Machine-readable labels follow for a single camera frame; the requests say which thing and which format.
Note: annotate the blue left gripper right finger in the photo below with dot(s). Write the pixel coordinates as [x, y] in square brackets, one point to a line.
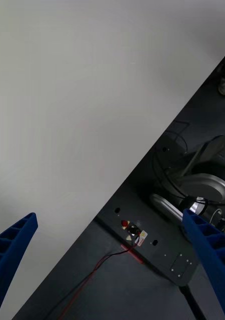
[215, 252]

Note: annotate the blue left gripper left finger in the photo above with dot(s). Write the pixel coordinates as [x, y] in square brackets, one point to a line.
[10, 255]

